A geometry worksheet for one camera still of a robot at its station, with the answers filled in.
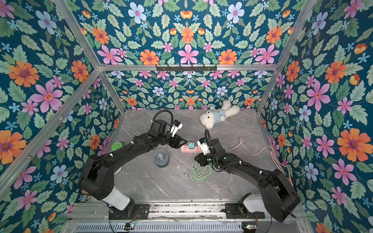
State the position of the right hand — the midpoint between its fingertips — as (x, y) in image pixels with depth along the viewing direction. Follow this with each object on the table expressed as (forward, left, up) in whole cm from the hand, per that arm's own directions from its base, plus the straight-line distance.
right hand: (198, 155), depth 84 cm
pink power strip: (+8, +9, -6) cm, 14 cm away
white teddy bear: (+31, -7, -1) cm, 31 cm away
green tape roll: (+7, +54, -3) cm, 55 cm away
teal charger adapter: (+8, +5, -2) cm, 10 cm away
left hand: (+8, +8, +6) cm, 13 cm away
